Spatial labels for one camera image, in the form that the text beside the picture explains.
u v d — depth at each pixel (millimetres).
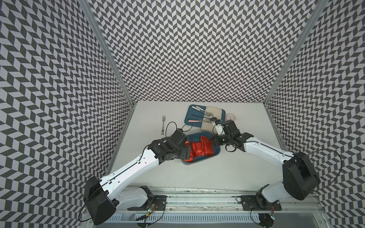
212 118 1054
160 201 741
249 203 730
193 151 784
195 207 723
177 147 560
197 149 790
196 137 803
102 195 379
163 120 1083
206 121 1056
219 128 780
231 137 662
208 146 840
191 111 1160
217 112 1125
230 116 1077
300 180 426
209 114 1118
